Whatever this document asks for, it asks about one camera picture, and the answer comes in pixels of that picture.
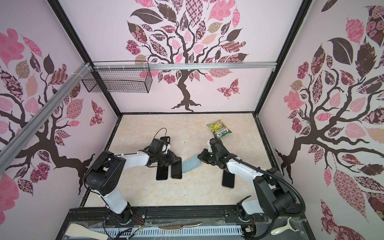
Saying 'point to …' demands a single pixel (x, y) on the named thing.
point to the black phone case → (166, 139)
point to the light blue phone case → (190, 164)
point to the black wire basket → (119, 76)
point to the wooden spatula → (78, 230)
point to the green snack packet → (219, 129)
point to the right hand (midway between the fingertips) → (198, 154)
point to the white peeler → (284, 228)
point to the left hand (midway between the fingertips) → (178, 161)
